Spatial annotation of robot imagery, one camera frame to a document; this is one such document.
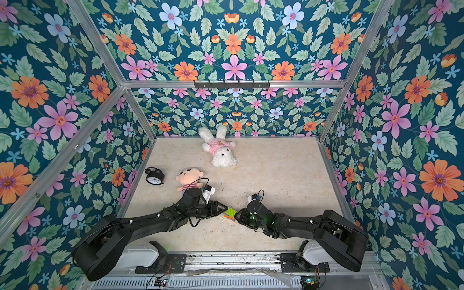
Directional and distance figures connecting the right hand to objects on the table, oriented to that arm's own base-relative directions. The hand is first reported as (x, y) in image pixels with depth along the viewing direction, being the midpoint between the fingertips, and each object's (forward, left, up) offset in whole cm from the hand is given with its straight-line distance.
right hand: (235, 218), depth 82 cm
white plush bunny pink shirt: (+37, +11, +7) cm, 39 cm away
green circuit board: (-22, -31, -7) cm, 39 cm away
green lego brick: (+2, +2, +2) cm, 4 cm away
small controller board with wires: (-25, +29, -6) cm, 39 cm away
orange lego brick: (+1, +3, -1) cm, 3 cm away
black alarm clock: (+19, +44, +4) cm, 48 cm away
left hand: (+3, +3, +3) cm, 5 cm away
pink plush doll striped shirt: (+18, +25, +5) cm, 31 cm away
